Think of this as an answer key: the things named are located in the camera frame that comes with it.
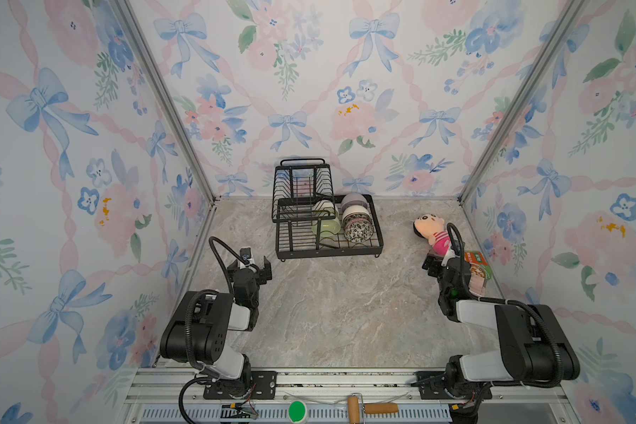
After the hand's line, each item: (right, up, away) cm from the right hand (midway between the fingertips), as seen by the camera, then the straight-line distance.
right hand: (446, 253), depth 91 cm
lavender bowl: (-30, +20, +13) cm, 39 cm away
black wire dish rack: (-46, +11, -3) cm, 48 cm away
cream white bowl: (-29, +14, +13) cm, 35 cm away
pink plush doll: (-1, +9, +10) cm, 13 cm away
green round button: (-49, -35, -28) cm, 66 cm away
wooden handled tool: (-35, -38, -22) cm, 56 cm away
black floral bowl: (-28, +8, +15) cm, 33 cm away
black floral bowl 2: (-29, +10, +13) cm, 33 cm away
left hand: (-67, -2, +1) cm, 67 cm away
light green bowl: (-41, +8, +13) cm, 44 cm away
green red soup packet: (+15, -6, +7) cm, 18 cm away
